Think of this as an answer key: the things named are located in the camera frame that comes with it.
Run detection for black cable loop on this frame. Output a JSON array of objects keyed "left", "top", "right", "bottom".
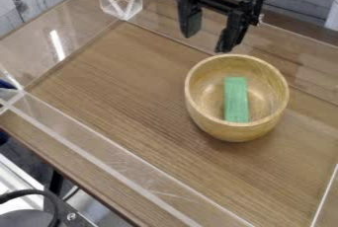
[{"left": 0, "top": 189, "right": 62, "bottom": 227}]

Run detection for light wooden bowl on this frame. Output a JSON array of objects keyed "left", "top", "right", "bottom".
[{"left": 184, "top": 54, "right": 289, "bottom": 142}]

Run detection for green rectangular block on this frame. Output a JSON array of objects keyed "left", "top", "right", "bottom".
[{"left": 225, "top": 77, "right": 250, "bottom": 123}]

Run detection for clear acrylic tray wall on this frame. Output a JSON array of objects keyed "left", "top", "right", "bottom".
[{"left": 0, "top": 71, "right": 248, "bottom": 227}]

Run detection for clear acrylic corner bracket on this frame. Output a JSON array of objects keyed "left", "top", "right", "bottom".
[{"left": 99, "top": 0, "right": 144, "bottom": 21}]

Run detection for black metal bracket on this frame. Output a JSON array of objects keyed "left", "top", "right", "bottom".
[{"left": 45, "top": 197, "right": 98, "bottom": 227}]

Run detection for black table leg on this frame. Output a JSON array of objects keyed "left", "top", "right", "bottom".
[{"left": 50, "top": 171, "right": 65, "bottom": 195}]

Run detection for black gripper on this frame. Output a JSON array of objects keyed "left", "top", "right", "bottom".
[{"left": 177, "top": 0, "right": 266, "bottom": 53}]

